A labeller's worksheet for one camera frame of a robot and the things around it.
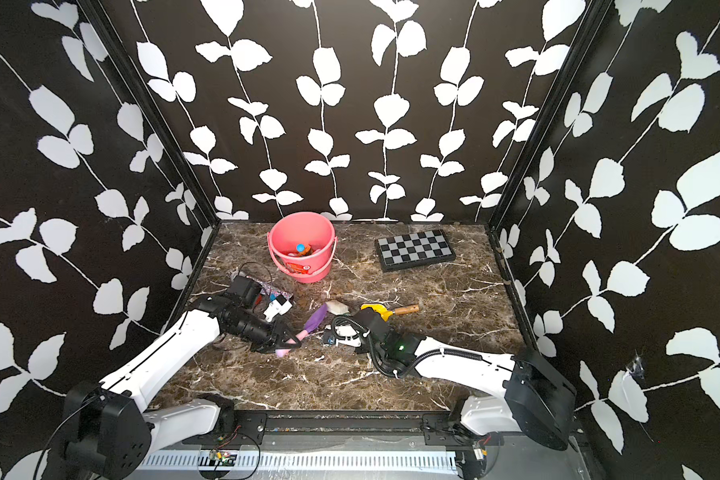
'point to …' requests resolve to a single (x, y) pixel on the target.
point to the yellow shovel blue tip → (303, 248)
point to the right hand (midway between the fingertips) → (352, 313)
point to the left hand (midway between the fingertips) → (298, 342)
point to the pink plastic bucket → (315, 229)
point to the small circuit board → (223, 458)
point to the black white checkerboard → (413, 250)
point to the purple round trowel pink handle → (315, 321)
